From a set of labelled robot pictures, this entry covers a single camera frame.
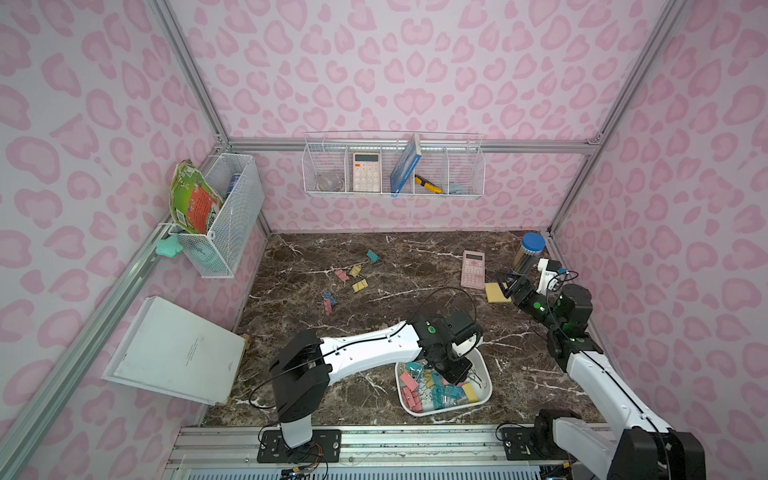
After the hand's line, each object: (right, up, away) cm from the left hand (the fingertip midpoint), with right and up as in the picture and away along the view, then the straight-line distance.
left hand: (463, 370), depth 75 cm
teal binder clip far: (-25, +28, +37) cm, 53 cm away
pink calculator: (+11, +24, +32) cm, 41 cm away
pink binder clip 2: (-36, +22, +29) cm, 51 cm away
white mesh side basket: (-60, +30, -3) cm, 67 cm away
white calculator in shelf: (-26, +55, +20) cm, 64 cm away
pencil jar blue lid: (+25, +33, +15) cm, 44 cm away
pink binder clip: (-13, -8, +3) cm, 15 cm away
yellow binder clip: (-30, +18, +28) cm, 45 cm away
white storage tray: (-10, -7, +4) cm, 13 cm away
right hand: (+11, +23, +4) cm, 26 cm away
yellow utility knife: (-7, +52, +23) cm, 57 cm away
